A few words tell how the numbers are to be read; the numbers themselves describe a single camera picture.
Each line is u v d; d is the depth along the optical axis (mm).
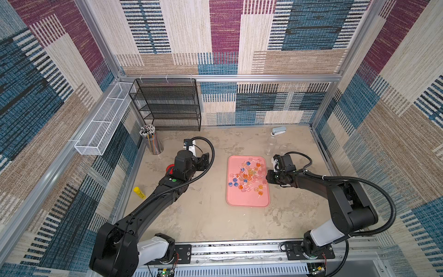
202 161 675
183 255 733
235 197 899
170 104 1110
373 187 452
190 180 575
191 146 710
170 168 631
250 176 962
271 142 996
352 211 453
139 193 821
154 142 996
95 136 712
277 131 1157
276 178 822
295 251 733
